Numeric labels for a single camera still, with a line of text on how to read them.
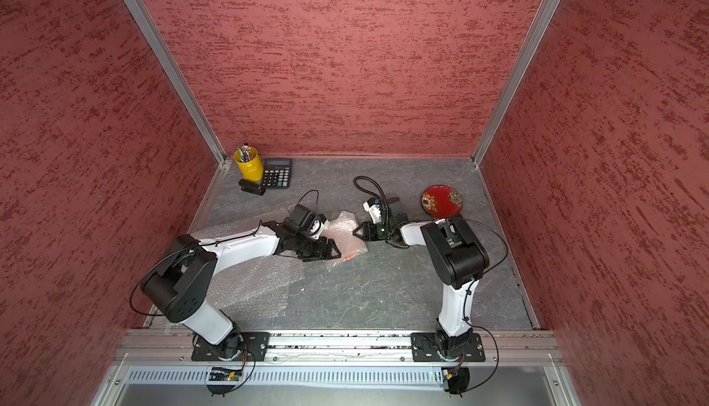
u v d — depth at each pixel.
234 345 0.67
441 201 1.06
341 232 0.95
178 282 0.45
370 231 0.87
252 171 1.07
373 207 0.90
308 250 0.78
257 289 0.83
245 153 1.00
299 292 0.84
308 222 0.75
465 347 0.68
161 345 0.76
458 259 0.51
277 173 1.13
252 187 1.08
